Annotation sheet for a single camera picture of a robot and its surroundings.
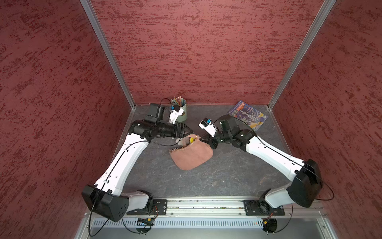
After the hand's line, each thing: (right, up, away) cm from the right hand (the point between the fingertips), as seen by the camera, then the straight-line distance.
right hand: (201, 141), depth 77 cm
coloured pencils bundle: (-16, +25, +26) cm, 40 cm away
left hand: (-8, +4, -8) cm, 12 cm away
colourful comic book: (+41, +14, +36) cm, 56 cm away
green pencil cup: (-12, +13, +31) cm, 36 cm away
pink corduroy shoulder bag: (-5, -9, +4) cm, 11 cm away
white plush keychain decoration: (-11, -2, +9) cm, 15 cm away
